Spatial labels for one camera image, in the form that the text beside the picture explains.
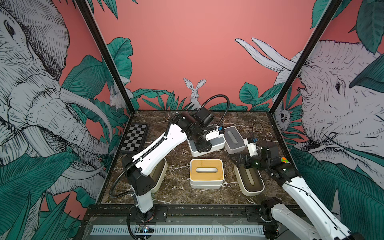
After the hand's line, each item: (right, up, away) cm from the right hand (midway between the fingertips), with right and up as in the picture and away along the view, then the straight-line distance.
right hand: (235, 154), depth 76 cm
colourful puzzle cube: (+34, -6, +14) cm, 37 cm away
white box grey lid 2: (+5, +4, +23) cm, 24 cm away
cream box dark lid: (-41, -12, +6) cm, 43 cm away
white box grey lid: (-10, +6, -7) cm, 14 cm away
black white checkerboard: (-63, +6, +25) cm, 68 cm away
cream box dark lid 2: (+9, -15, +4) cm, 18 cm away
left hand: (-15, +7, -4) cm, 17 cm away
